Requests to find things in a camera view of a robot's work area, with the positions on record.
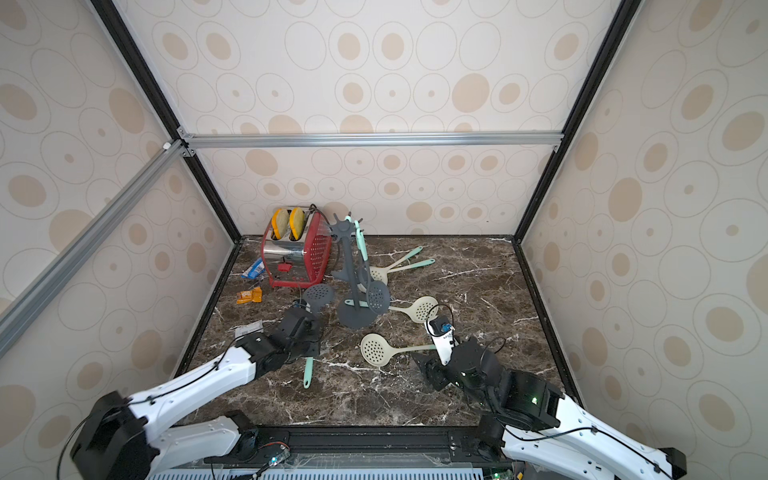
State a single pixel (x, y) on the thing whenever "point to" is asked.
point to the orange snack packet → (253, 295)
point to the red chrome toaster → (296, 246)
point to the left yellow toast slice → (280, 222)
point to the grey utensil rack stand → (353, 312)
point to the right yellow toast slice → (297, 222)
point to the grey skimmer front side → (350, 298)
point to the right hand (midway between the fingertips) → (423, 353)
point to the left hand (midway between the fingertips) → (320, 338)
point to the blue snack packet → (256, 271)
